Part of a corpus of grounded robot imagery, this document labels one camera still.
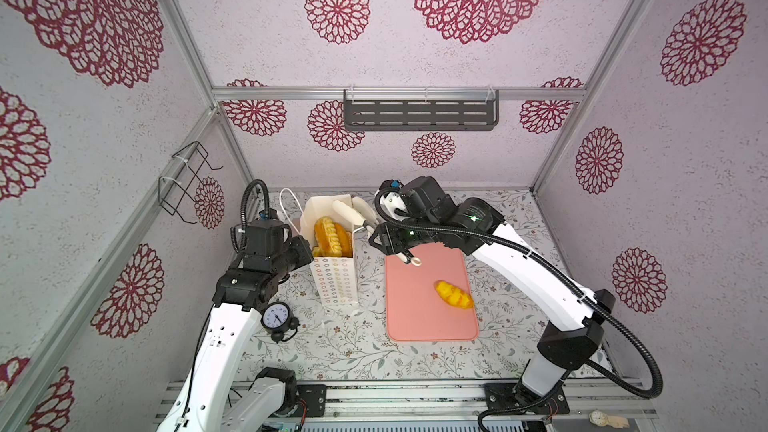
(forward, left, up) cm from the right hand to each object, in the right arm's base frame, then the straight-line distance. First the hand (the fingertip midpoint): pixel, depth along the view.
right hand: (376, 232), depth 66 cm
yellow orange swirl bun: (0, -21, -30) cm, 37 cm away
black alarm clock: (-9, +29, -29) cm, 42 cm away
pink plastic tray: (-3, -10, -33) cm, 35 cm away
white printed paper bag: (-2, +12, -18) cm, 22 cm away
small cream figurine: (-29, -53, -34) cm, 69 cm away
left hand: (+1, +18, -9) cm, 20 cm away
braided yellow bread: (+8, +14, -14) cm, 21 cm away
